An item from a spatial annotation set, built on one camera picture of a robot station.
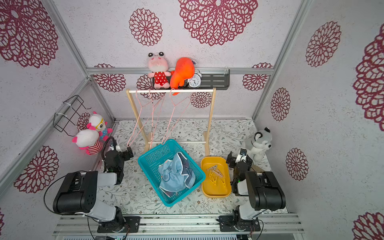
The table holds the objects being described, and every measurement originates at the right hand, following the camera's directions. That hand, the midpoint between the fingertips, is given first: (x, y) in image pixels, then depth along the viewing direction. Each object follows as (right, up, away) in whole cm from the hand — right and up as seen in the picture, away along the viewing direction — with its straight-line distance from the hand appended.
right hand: (239, 152), depth 90 cm
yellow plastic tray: (-14, -17, -4) cm, 23 cm away
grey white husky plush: (+11, +6, -5) cm, 13 cm away
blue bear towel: (-37, -12, -8) cm, 40 cm away
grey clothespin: (-15, -10, +2) cm, 18 cm away
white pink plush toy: (-89, +8, -5) cm, 89 cm away
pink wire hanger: (-73, +5, +16) cm, 75 cm away
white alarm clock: (-27, +43, 0) cm, 50 cm away
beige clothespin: (-13, -12, 0) cm, 18 cm away
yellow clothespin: (-16, -16, -5) cm, 23 cm away
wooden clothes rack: (-17, +11, +22) cm, 30 cm away
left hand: (-72, +2, +3) cm, 72 cm away
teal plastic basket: (-55, -6, +3) cm, 55 cm away
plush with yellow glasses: (-88, +18, +2) cm, 90 cm away
